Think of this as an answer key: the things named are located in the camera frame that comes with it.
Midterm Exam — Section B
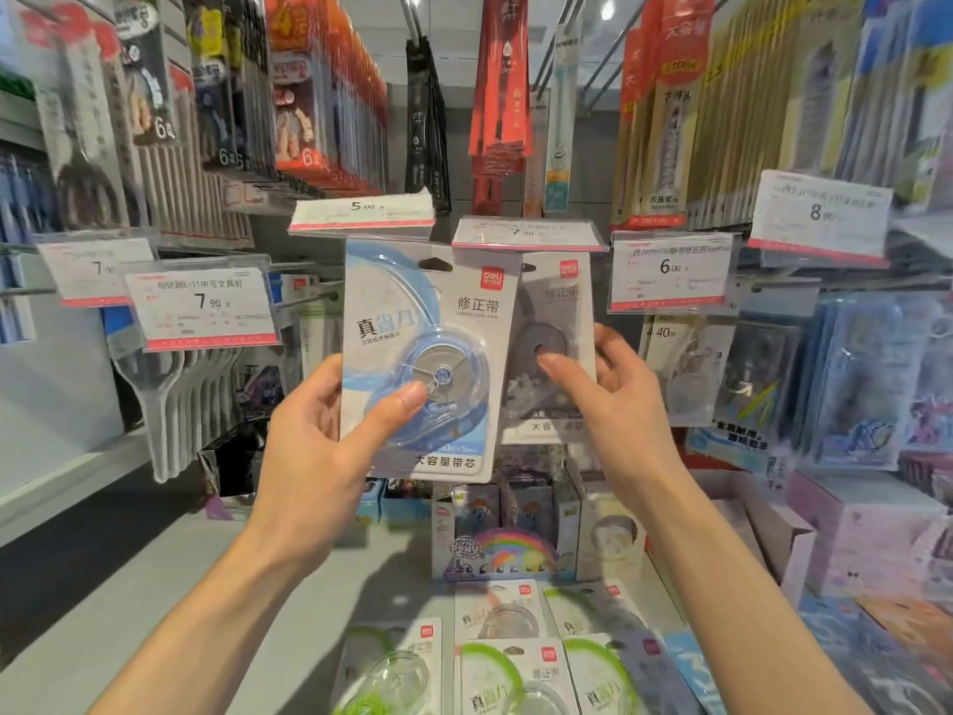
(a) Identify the purple black card box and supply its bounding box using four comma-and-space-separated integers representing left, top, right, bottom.
197, 420, 269, 518

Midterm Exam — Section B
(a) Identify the blue card box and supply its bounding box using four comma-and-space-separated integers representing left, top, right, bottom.
356, 476, 435, 528

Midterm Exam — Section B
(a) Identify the rack of blue pen packs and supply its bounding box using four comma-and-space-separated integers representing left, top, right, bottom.
0, 148, 61, 344

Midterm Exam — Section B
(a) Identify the white teal pen pack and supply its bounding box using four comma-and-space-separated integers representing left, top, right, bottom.
520, 21, 582, 216

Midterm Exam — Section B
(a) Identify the row of blue yellow packs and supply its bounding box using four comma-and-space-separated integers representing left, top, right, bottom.
837, 0, 953, 214

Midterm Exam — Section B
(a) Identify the white pink display carton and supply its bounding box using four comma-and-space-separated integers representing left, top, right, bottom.
647, 468, 818, 612

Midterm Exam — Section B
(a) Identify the white side shelving unit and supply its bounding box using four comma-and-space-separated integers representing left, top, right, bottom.
0, 66, 150, 548

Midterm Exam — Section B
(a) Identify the blue correction tape pack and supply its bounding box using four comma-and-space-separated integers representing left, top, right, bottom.
340, 239, 522, 485

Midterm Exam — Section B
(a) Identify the person's right hand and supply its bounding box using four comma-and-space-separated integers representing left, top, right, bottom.
537, 322, 686, 507

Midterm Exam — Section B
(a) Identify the dark blister pack blue card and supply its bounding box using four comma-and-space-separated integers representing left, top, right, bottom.
684, 319, 811, 474

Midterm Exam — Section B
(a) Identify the row of dark toy packs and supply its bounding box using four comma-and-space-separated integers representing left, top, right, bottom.
182, 0, 277, 176

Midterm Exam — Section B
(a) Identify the clear 40m correction tape pack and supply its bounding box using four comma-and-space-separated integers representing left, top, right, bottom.
639, 316, 739, 429

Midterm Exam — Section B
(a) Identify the row of yellow refill packs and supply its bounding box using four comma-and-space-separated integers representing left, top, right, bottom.
684, 0, 869, 225

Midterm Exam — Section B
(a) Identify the beige box round window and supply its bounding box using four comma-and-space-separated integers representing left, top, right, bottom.
577, 476, 647, 583

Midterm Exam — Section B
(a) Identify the row of blue character packs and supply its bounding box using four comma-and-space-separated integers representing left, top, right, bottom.
796, 289, 953, 474

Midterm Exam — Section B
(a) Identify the rainbow print display box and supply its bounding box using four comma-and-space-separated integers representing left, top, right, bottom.
431, 480, 582, 583

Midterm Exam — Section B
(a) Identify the white price tag red stripe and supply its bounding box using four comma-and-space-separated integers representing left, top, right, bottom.
37, 231, 158, 309
747, 169, 894, 269
122, 256, 281, 354
607, 229, 739, 315
450, 214, 609, 254
288, 189, 437, 239

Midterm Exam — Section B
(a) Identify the row of red hanging packs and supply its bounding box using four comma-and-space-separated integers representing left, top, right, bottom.
467, 0, 534, 216

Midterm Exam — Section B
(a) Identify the colourful sticker pack display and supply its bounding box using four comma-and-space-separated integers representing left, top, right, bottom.
494, 442, 567, 482

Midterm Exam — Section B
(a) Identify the person's left hand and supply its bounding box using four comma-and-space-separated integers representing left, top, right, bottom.
249, 353, 430, 567

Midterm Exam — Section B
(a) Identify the red carton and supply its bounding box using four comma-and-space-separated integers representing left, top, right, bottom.
681, 447, 746, 476

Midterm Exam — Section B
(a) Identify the figure toy blister pack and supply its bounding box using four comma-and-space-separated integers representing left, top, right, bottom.
111, 0, 180, 148

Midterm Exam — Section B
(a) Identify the row of orange refill packs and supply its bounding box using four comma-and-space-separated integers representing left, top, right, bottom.
610, 0, 718, 230

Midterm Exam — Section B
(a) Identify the row of grey white packs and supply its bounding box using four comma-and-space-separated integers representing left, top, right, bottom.
111, 63, 258, 250

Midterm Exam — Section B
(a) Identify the person's right forearm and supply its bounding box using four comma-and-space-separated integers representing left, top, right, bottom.
639, 468, 873, 715

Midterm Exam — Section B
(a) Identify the pile of assorted correction tapes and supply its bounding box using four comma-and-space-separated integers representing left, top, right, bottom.
327, 576, 953, 715

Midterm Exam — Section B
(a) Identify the person's left forearm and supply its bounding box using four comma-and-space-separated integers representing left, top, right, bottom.
88, 520, 329, 715

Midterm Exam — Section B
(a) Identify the row of clear scissors packs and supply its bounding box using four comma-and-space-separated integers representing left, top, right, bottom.
107, 348, 248, 485

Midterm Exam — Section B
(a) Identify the large dark scissors pack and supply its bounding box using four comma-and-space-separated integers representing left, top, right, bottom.
22, 6, 134, 233

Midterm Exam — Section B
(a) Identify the grey correction tape pack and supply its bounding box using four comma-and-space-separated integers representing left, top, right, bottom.
499, 248, 597, 446

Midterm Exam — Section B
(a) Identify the row of black packs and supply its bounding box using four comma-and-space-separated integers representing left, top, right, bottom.
404, 36, 454, 215

